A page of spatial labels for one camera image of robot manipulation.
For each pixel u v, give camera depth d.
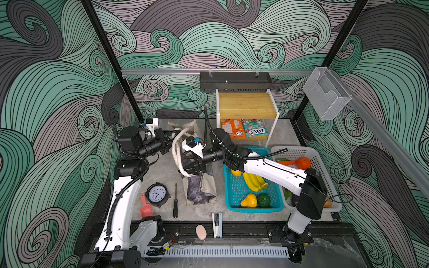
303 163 0.90
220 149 0.53
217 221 0.74
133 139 0.49
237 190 0.88
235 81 0.95
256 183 0.85
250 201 0.78
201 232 0.73
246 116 0.77
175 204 0.81
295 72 0.95
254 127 0.92
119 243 0.37
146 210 0.80
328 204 0.75
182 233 0.75
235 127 0.92
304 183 0.44
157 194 0.83
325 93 0.80
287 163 0.96
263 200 0.78
